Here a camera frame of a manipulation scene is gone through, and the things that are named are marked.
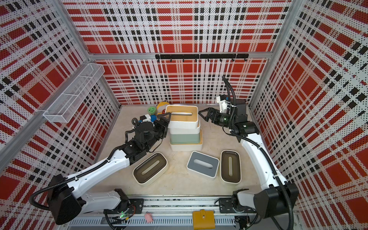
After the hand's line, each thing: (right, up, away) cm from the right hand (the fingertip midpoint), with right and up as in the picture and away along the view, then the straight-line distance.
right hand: (205, 115), depth 72 cm
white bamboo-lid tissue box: (-11, -7, +3) cm, 13 cm away
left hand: (-17, -1, +2) cm, 17 cm away
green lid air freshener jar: (-39, +5, +40) cm, 56 cm away
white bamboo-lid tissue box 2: (-4, -20, +21) cm, 30 cm away
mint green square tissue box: (-11, -14, +14) cm, 23 cm away
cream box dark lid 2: (+16, -30, +11) cm, 35 cm away
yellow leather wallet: (-1, -52, -3) cm, 52 cm away
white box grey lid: (0, -31, +16) cm, 35 cm away
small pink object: (-28, -50, -2) cm, 58 cm away
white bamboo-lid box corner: (-12, -1, +2) cm, 12 cm away
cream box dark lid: (-33, -31, +11) cm, 46 cm away
